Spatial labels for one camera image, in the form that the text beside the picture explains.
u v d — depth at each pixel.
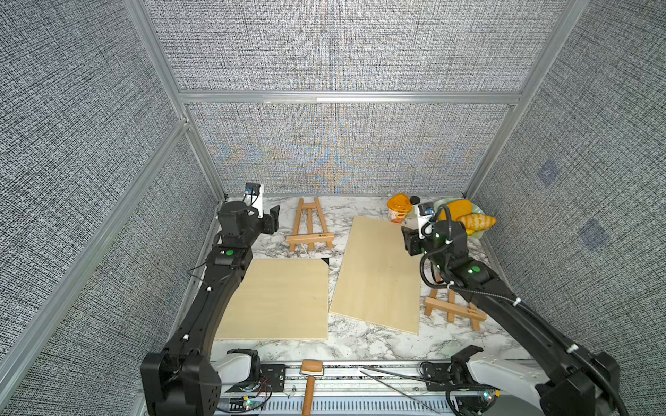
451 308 0.83
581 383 0.37
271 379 0.73
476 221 1.00
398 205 1.06
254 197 0.64
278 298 0.95
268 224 0.69
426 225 0.65
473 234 1.01
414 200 1.06
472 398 0.74
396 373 0.76
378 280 0.92
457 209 1.04
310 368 0.74
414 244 0.68
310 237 1.01
